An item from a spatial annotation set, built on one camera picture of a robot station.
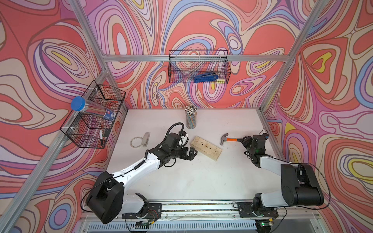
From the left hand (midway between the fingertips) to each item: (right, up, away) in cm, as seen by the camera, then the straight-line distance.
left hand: (192, 152), depth 81 cm
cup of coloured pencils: (-1, +24, +13) cm, 27 cm away
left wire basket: (-55, +13, -8) cm, 57 cm away
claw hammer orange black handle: (+23, +6, +19) cm, 30 cm away
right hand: (+35, +4, +13) cm, 38 cm away
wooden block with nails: (+9, 0, +12) cm, 15 cm away
